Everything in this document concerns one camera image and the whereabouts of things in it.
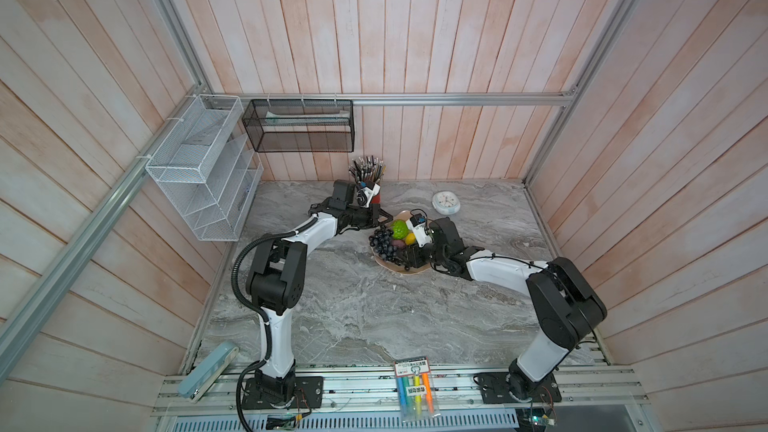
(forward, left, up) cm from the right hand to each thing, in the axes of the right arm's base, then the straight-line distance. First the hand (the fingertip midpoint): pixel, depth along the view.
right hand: (402, 249), depth 92 cm
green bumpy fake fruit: (+7, +1, +1) cm, 7 cm away
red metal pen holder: (+27, +9, -7) cm, 30 cm away
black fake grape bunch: (+1, +6, +2) cm, 6 cm away
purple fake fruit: (+4, +1, -2) cm, 4 cm away
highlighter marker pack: (-37, -3, -6) cm, 38 cm away
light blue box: (-37, +51, -4) cm, 63 cm away
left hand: (+6, +3, +6) cm, 9 cm away
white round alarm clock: (+24, -17, -6) cm, 30 cm away
